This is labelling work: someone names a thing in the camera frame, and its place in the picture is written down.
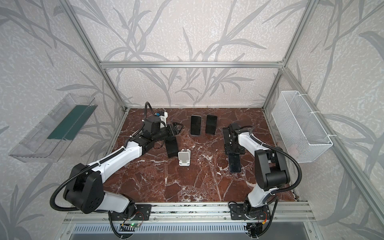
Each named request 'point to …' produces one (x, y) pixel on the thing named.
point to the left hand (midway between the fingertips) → (181, 123)
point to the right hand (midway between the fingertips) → (232, 147)
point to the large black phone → (226, 136)
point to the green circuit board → (134, 225)
